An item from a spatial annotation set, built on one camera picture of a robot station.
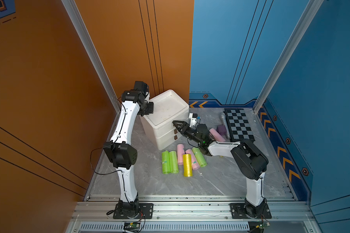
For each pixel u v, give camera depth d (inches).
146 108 29.0
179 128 31.0
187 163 33.4
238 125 41.5
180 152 36.1
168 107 35.3
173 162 34.3
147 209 29.1
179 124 34.0
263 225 27.4
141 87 26.2
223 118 43.6
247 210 25.8
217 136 39.8
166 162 34.2
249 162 19.8
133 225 28.2
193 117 32.6
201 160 34.8
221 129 40.5
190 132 31.0
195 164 33.9
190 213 28.6
